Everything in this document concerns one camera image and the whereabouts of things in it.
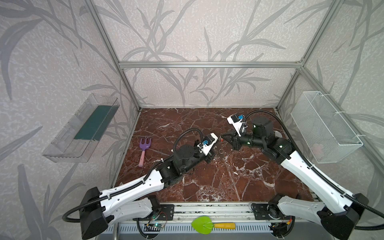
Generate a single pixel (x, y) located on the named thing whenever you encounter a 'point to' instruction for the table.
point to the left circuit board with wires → (159, 220)
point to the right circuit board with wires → (280, 229)
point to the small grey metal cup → (278, 134)
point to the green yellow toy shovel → (203, 225)
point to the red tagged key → (221, 139)
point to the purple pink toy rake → (143, 146)
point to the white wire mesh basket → (329, 134)
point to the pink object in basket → (318, 150)
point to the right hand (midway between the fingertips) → (222, 131)
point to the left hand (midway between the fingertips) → (219, 137)
